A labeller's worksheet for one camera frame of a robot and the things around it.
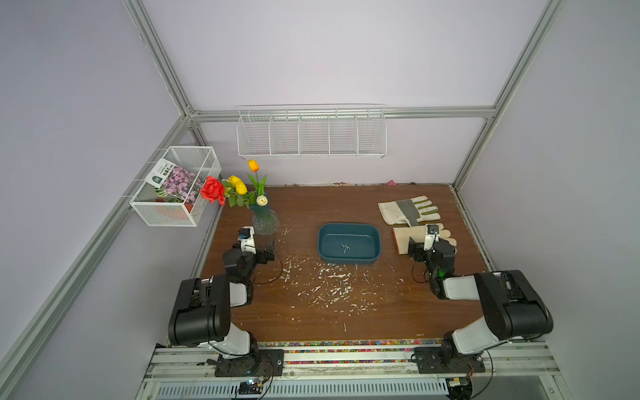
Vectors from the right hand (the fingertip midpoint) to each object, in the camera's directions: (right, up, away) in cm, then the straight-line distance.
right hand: (423, 235), depth 94 cm
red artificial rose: (-69, +16, -25) cm, 75 cm away
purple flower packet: (-81, +18, -20) cm, 86 cm away
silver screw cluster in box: (-30, -5, +5) cm, 30 cm away
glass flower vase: (-62, +5, +5) cm, 62 cm away
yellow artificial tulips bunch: (-66, +16, -15) cm, 70 cm away
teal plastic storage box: (-29, -4, +5) cm, 29 cm away
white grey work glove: (0, +9, +17) cm, 19 cm away
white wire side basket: (-83, +10, -28) cm, 88 cm away
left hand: (-61, 0, -3) cm, 61 cm away
